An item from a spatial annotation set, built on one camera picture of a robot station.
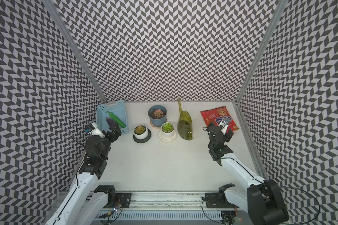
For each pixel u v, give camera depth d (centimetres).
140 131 91
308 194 61
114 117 109
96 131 67
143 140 94
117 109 110
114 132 71
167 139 96
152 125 105
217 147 63
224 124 68
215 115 102
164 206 72
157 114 98
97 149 57
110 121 106
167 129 91
